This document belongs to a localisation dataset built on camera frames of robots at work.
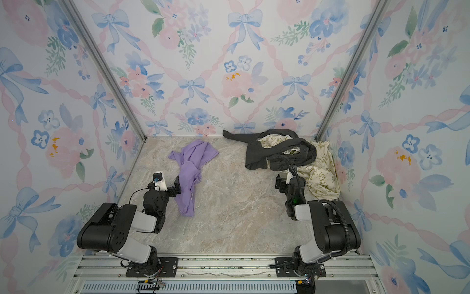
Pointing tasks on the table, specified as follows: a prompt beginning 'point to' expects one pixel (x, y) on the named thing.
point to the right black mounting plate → (284, 267)
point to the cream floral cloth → (319, 176)
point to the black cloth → (296, 155)
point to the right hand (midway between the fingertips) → (289, 174)
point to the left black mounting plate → (167, 267)
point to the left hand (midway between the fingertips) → (169, 175)
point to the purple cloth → (194, 155)
